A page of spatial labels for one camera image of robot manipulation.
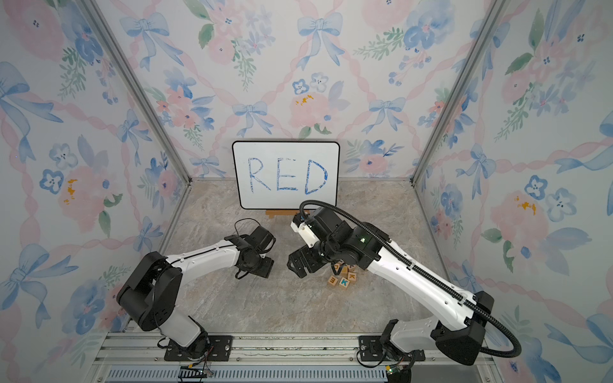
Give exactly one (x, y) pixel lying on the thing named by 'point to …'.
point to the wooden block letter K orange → (352, 276)
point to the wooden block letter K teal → (344, 282)
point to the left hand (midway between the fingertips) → (265, 267)
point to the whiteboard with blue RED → (282, 175)
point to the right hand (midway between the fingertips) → (302, 256)
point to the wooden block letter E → (333, 280)
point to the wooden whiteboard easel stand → (273, 213)
